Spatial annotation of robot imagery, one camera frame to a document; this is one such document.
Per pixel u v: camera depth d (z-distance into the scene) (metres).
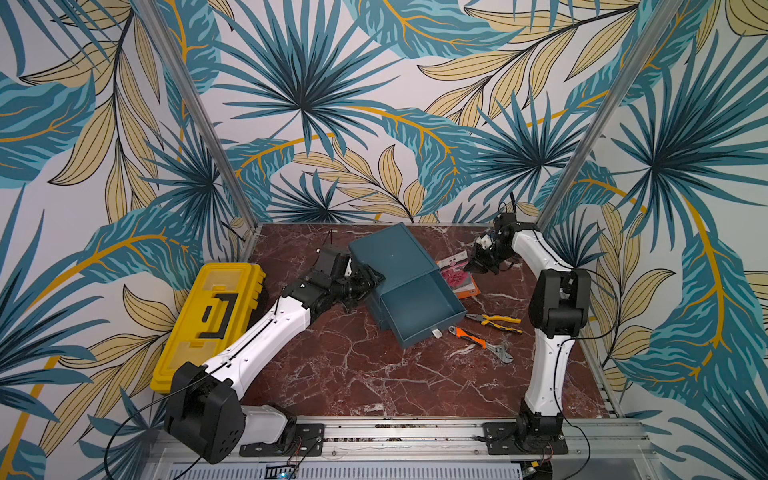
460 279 0.97
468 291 1.00
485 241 0.95
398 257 0.83
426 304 0.82
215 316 0.76
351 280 0.71
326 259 0.61
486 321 0.93
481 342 0.90
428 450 0.73
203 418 0.39
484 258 0.89
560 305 0.58
